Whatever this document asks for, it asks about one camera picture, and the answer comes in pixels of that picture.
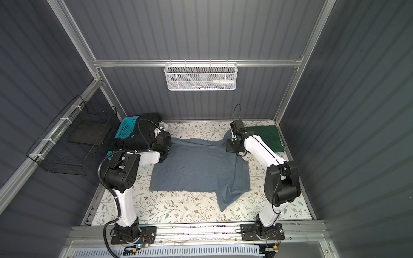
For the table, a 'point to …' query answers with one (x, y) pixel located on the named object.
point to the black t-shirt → (143, 136)
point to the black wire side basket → (69, 146)
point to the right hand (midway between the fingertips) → (232, 149)
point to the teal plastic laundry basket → (125, 131)
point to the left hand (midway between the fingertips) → (160, 135)
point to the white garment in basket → (156, 130)
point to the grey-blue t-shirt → (203, 166)
